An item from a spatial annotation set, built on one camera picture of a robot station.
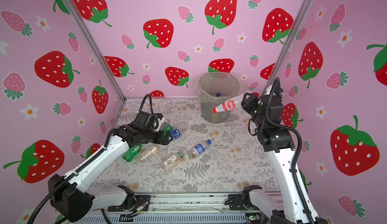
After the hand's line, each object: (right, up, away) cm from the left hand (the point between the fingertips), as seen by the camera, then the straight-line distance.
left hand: (166, 136), depth 79 cm
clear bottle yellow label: (-10, -11, +9) cm, 18 cm away
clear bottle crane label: (+2, -14, +4) cm, 15 cm away
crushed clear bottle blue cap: (+32, +25, +31) cm, 51 cm away
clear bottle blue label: (+2, -1, +17) cm, 17 cm away
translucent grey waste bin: (+27, +29, +26) cm, 47 cm away
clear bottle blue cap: (+18, -9, +9) cm, 22 cm away
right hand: (+38, +20, -14) cm, 46 cm away
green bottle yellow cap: (-4, +2, +20) cm, 20 cm away
